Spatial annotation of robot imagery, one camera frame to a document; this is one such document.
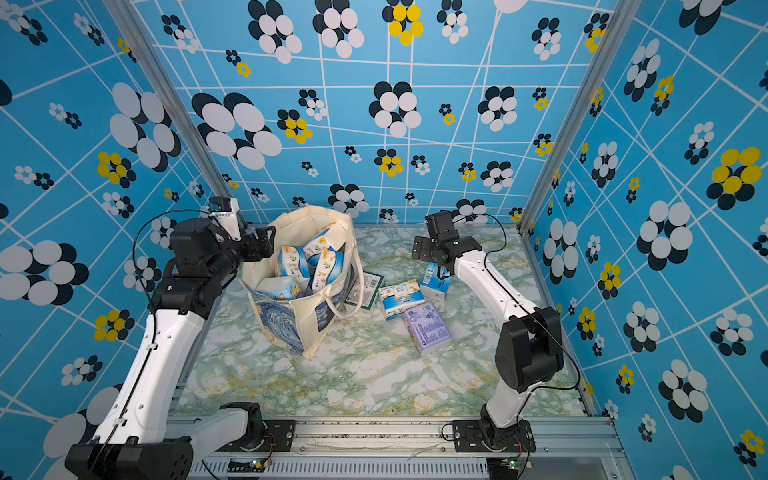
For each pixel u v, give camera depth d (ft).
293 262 2.70
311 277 2.68
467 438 2.37
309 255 2.92
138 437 1.21
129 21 2.28
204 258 1.65
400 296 3.03
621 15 2.24
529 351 1.48
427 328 2.84
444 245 2.06
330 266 2.66
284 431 2.43
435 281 3.15
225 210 1.89
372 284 3.17
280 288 2.36
